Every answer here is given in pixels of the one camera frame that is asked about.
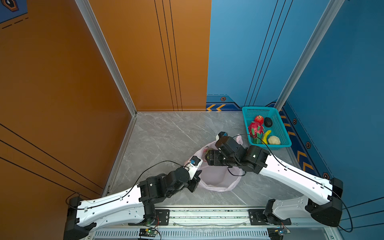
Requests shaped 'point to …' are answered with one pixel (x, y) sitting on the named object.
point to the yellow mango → (265, 139)
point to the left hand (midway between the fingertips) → (201, 170)
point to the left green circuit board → (148, 232)
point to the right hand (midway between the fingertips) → (208, 158)
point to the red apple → (259, 119)
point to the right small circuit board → (277, 233)
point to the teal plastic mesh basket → (278, 129)
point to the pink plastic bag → (217, 177)
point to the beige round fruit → (274, 140)
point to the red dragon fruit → (256, 131)
